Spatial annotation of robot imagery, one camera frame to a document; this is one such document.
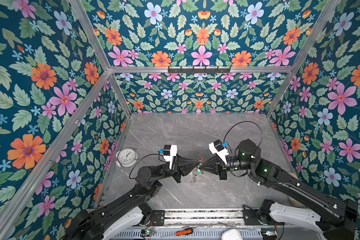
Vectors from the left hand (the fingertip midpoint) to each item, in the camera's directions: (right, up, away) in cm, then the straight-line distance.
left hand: (198, 165), depth 52 cm
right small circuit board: (+35, -37, +18) cm, 54 cm away
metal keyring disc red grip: (-1, -4, +4) cm, 5 cm away
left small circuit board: (-23, -37, +18) cm, 47 cm away
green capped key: (+1, -4, +6) cm, 7 cm away
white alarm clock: (-43, -6, +40) cm, 60 cm away
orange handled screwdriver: (-5, -36, +17) cm, 40 cm away
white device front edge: (+16, -35, +15) cm, 42 cm away
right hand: (+1, -2, +5) cm, 6 cm away
